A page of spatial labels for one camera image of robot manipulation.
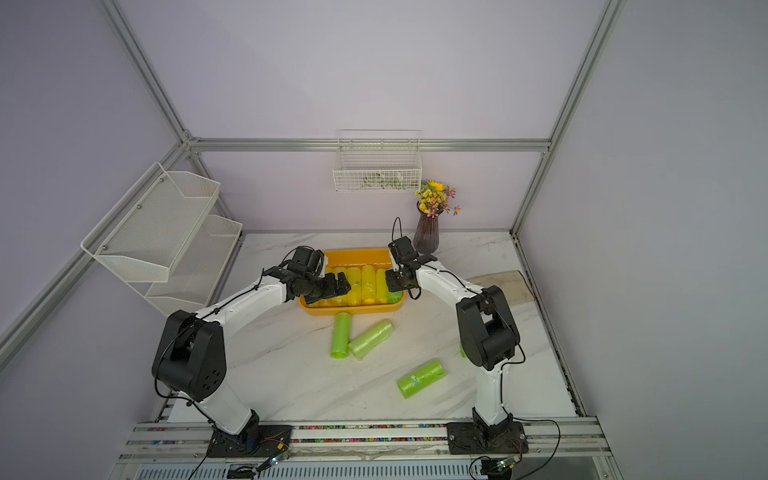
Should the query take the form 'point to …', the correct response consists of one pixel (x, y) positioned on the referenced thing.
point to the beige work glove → (511, 284)
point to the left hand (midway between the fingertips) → (337, 292)
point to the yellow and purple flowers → (434, 199)
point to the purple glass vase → (426, 232)
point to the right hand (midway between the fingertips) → (397, 285)
